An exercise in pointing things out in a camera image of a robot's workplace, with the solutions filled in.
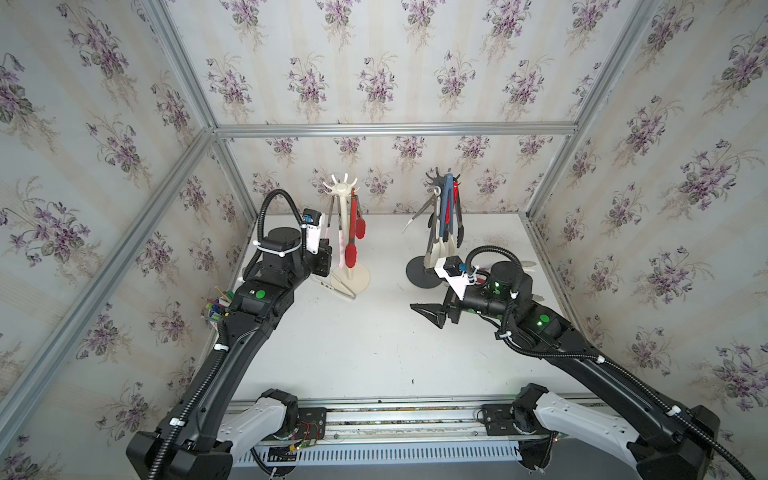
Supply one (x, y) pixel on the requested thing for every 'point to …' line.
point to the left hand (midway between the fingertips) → (325, 241)
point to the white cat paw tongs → (326, 282)
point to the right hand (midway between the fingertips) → (427, 286)
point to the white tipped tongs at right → (526, 263)
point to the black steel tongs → (460, 227)
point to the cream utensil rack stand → (352, 280)
